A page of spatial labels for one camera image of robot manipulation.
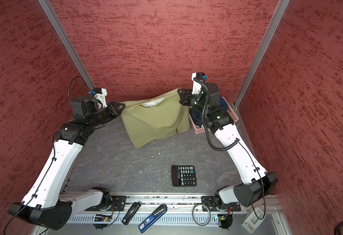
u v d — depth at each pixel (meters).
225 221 0.71
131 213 0.69
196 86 0.57
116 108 0.58
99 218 0.73
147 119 0.75
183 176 0.81
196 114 1.06
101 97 0.59
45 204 0.37
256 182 0.38
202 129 1.00
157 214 0.67
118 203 0.74
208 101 0.47
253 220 0.68
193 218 0.70
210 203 0.74
